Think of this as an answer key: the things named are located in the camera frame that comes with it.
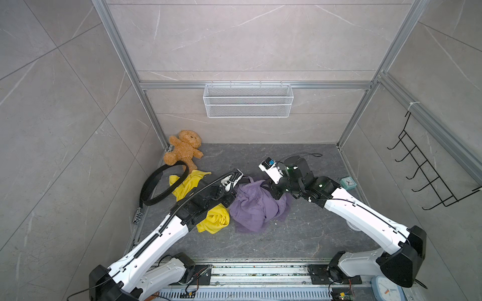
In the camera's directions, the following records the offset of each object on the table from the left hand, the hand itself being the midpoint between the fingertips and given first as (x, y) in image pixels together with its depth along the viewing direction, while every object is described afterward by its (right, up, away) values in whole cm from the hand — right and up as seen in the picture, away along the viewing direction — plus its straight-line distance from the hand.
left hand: (234, 180), depth 74 cm
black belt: (+4, 0, -4) cm, 6 cm away
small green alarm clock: (+61, -5, +25) cm, 66 cm away
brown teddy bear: (-31, +14, +33) cm, 47 cm away
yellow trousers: (-8, -17, +8) cm, 21 cm away
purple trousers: (+8, -10, -5) cm, 13 cm away
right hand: (+13, -1, 0) cm, 13 cm away
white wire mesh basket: (+6, +41, +27) cm, 49 cm away
